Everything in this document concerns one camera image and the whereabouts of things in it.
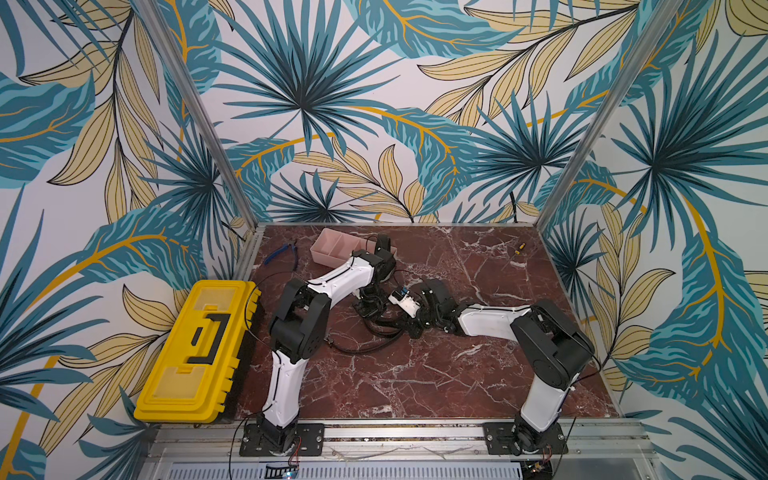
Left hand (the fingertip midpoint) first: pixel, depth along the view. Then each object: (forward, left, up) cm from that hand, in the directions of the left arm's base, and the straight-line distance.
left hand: (380, 319), depth 90 cm
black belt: (-6, -9, +7) cm, 12 cm away
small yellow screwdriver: (+33, -53, -3) cm, 62 cm away
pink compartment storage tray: (+26, +16, +3) cm, 30 cm away
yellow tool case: (-21, +40, +13) cm, 47 cm away
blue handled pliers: (+29, +37, -3) cm, 47 cm away
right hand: (+1, -5, -2) cm, 5 cm away
